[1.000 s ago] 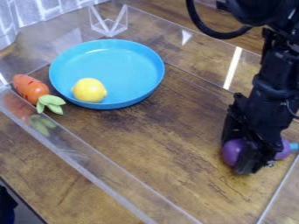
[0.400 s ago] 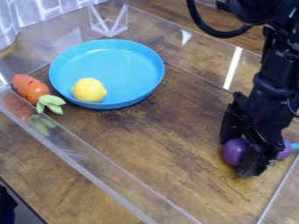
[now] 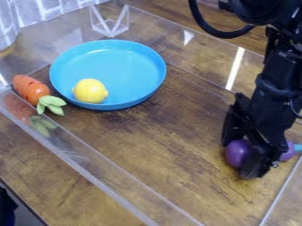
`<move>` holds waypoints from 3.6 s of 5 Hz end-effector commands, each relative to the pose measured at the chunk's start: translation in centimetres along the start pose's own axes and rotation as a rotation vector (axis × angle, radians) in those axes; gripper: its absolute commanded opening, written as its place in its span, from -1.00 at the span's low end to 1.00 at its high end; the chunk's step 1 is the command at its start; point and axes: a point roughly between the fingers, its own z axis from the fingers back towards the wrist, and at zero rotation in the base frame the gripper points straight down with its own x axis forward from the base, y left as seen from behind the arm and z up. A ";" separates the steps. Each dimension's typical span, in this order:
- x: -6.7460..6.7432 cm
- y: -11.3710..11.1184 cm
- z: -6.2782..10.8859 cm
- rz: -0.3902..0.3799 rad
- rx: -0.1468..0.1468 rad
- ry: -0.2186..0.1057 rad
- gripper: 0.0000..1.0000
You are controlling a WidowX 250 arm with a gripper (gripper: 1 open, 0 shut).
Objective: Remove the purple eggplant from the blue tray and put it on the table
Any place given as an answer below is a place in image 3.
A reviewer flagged clear acrylic triangle bracket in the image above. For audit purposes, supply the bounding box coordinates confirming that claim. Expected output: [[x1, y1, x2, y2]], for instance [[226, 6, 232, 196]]
[[88, 5, 128, 38]]

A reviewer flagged black cable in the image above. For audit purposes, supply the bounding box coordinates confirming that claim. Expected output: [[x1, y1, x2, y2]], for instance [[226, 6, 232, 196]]
[[187, 0, 256, 40]]

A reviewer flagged yellow toy lemon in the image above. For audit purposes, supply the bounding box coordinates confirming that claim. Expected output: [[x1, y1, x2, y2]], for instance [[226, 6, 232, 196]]
[[72, 79, 108, 104]]

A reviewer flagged purple toy eggplant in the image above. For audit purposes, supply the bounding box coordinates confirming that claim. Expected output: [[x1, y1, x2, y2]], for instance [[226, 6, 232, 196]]
[[226, 139, 302, 169]]

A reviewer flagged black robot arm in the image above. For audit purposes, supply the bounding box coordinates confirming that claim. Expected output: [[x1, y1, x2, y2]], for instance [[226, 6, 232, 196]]
[[222, 0, 302, 178]]

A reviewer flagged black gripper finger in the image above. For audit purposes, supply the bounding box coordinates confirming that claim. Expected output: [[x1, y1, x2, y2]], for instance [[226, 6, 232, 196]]
[[220, 105, 248, 147], [238, 135, 284, 179]]

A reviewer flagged clear acrylic barrier wall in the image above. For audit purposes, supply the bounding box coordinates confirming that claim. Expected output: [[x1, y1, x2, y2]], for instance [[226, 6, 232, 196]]
[[0, 0, 302, 226]]

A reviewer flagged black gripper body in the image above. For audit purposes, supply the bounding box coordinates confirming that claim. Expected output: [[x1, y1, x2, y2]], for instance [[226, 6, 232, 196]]
[[232, 75, 302, 152]]

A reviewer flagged orange toy carrot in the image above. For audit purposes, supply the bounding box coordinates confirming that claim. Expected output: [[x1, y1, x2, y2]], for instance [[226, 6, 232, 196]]
[[13, 75, 65, 116]]

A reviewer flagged blue round tray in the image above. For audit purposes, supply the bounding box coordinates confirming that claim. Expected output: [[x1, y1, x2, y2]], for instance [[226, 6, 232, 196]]
[[49, 40, 166, 110]]

